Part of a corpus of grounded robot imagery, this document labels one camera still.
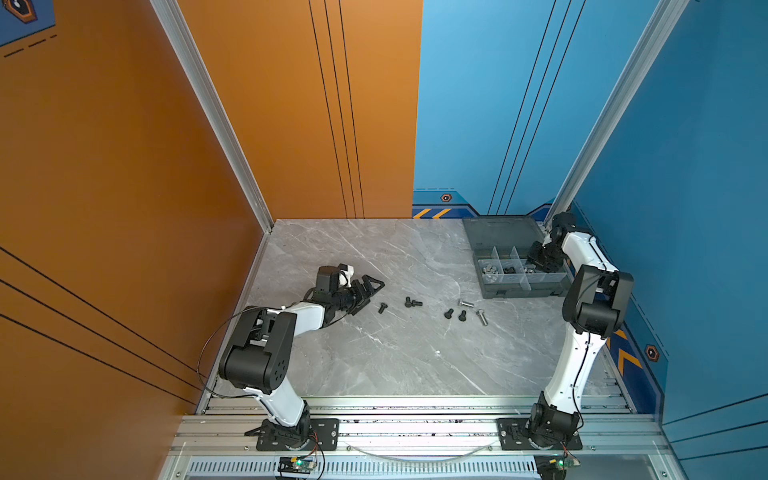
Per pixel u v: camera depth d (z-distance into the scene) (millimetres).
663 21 708
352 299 825
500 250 1049
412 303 966
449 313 940
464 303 965
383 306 965
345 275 790
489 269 1023
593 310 583
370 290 828
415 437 754
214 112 863
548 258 877
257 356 470
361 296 823
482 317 936
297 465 706
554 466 700
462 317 939
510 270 1050
